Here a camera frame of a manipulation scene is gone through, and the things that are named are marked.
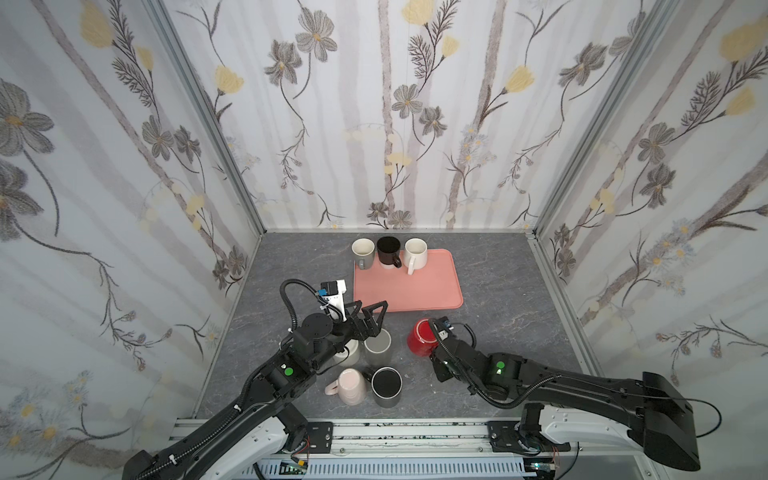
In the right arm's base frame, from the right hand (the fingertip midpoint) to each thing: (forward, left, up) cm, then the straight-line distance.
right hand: (426, 346), depth 79 cm
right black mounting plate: (-20, -20, -9) cm, 30 cm away
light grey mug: (+37, +20, -7) cm, 43 cm away
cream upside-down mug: (0, +20, -5) cm, 20 cm away
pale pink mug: (-11, +20, -2) cm, 22 cm away
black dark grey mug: (-9, +10, -3) cm, 14 cm away
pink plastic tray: (+26, -6, -13) cm, 30 cm away
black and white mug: (+37, +11, -4) cm, 39 cm away
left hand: (+6, +15, +15) cm, 22 cm away
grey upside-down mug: (-1, +13, -1) cm, 13 cm away
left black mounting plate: (-21, +26, -10) cm, 35 cm away
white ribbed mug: (+34, +1, -6) cm, 35 cm away
